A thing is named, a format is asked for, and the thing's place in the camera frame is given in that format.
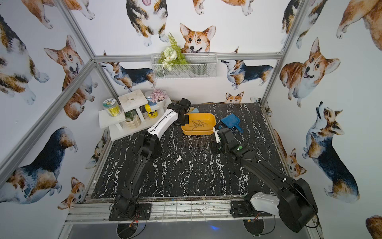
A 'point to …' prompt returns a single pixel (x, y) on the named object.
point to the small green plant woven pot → (133, 120)
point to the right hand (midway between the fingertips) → (216, 139)
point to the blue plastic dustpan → (232, 121)
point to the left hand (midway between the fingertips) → (182, 119)
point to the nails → (200, 123)
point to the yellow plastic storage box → (208, 118)
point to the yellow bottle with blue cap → (151, 114)
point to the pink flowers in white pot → (159, 96)
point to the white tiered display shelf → (118, 129)
